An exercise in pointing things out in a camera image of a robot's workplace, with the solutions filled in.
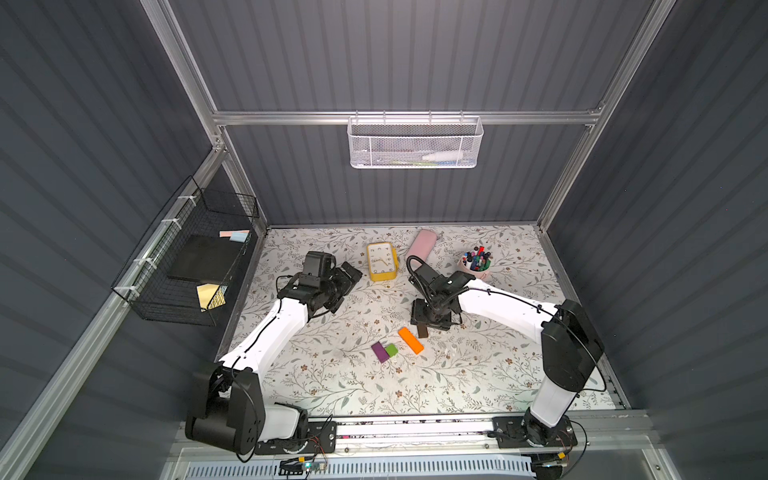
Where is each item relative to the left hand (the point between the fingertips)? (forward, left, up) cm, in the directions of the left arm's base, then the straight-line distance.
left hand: (360, 283), depth 84 cm
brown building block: (-7, -18, -16) cm, 25 cm away
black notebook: (-3, +36, +15) cm, 39 cm away
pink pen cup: (+10, -36, -4) cm, 38 cm away
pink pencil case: (+27, -21, -14) cm, 37 cm away
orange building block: (-10, -15, -17) cm, 25 cm away
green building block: (-13, -9, -17) cm, 23 cm away
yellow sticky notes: (-15, +28, +17) cm, 37 cm away
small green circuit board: (-41, +14, -17) cm, 46 cm away
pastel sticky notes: (+9, +34, +10) cm, 37 cm away
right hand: (-9, -16, -9) cm, 21 cm away
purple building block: (-14, -5, -16) cm, 22 cm away
